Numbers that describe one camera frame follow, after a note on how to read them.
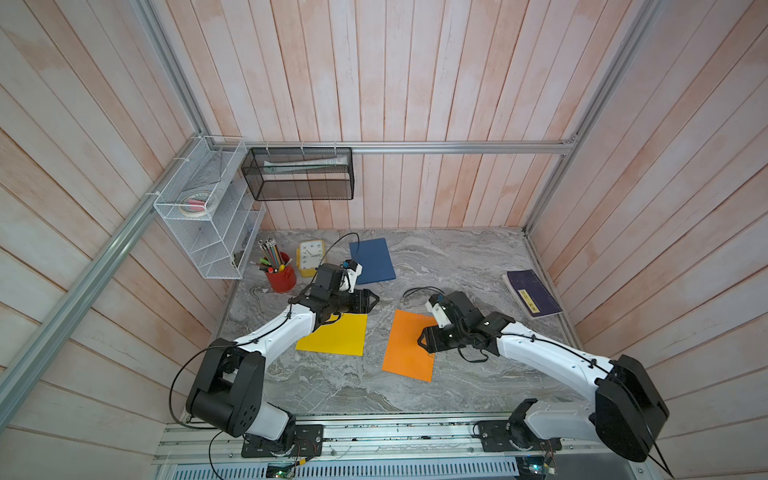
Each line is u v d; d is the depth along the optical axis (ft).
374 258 3.86
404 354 2.90
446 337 2.35
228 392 1.41
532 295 3.24
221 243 2.54
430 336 2.41
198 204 2.39
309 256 3.63
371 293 2.62
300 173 2.93
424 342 2.54
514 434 2.18
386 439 2.47
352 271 2.61
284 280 3.16
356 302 2.50
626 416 1.33
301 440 2.40
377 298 2.75
